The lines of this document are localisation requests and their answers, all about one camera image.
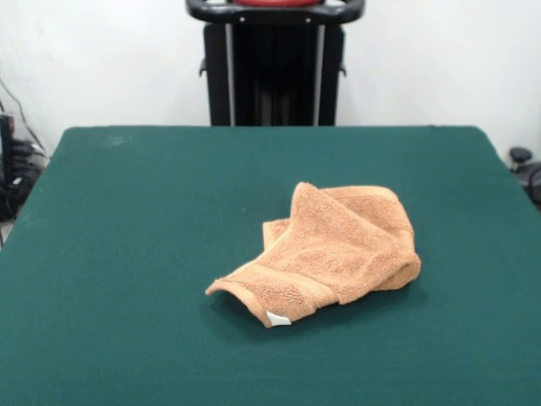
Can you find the red robot arm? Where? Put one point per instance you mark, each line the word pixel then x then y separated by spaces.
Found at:
pixel 274 2

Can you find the orange terry towel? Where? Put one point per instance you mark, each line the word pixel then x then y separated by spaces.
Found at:
pixel 338 249

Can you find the dark green table cloth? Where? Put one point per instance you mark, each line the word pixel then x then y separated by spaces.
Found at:
pixel 127 275

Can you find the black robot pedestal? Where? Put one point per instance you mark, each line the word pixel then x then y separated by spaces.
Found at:
pixel 274 72

